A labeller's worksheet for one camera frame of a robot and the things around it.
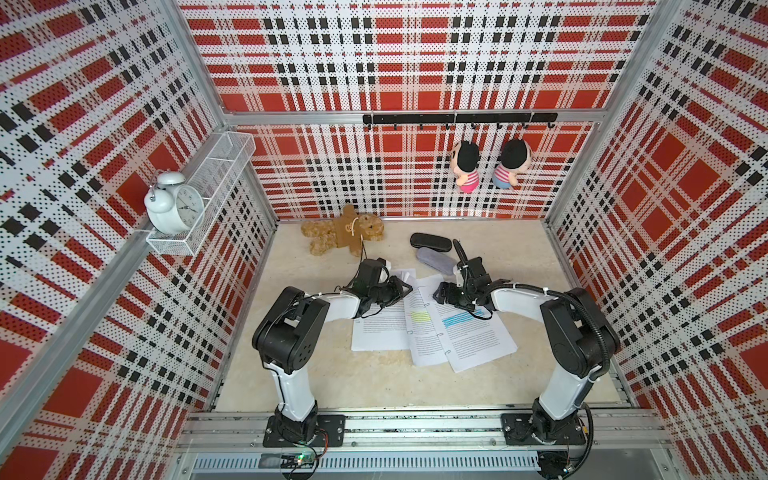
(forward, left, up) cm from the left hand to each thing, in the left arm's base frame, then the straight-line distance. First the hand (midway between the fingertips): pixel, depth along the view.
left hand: (416, 288), depth 94 cm
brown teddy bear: (+24, +25, +1) cm, 34 cm away
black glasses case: (+24, -7, -5) cm, 25 cm away
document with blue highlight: (-13, -15, -7) cm, 21 cm away
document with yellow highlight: (-16, -1, -5) cm, 17 cm away
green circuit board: (-44, +33, -8) cm, 56 cm away
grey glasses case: (+14, -8, -3) cm, 16 cm away
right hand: (-1, -10, -4) cm, 11 cm away
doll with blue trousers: (+32, -32, +26) cm, 52 cm away
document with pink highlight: (-11, +10, -5) cm, 16 cm away
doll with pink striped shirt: (+33, -16, +24) cm, 44 cm away
